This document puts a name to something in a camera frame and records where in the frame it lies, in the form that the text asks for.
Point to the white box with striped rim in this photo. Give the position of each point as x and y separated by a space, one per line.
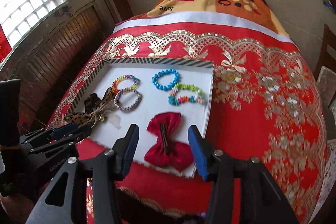
141 113

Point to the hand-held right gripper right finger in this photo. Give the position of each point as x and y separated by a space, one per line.
197 153

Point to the white floral cloth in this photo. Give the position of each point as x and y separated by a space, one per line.
328 174

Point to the red paper window decoration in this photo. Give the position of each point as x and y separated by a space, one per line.
3 43

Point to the red bow hair clip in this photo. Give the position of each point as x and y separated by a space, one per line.
157 155

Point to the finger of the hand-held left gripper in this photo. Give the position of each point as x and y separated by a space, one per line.
82 133
64 129

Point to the wooden chair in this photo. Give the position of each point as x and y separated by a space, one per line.
325 56

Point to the leopard print bow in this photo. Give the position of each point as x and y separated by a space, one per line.
76 117

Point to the wooden door with window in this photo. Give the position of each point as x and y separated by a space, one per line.
65 37

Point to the grey chair cushion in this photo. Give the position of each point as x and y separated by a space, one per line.
326 87

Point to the translucent plastic piece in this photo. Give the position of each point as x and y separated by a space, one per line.
114 121

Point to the wall calendar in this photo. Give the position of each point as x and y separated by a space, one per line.
328 5

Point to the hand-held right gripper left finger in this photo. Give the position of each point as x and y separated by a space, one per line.
131 150

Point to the red floral tablecloth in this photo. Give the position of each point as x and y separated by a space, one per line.
249 113

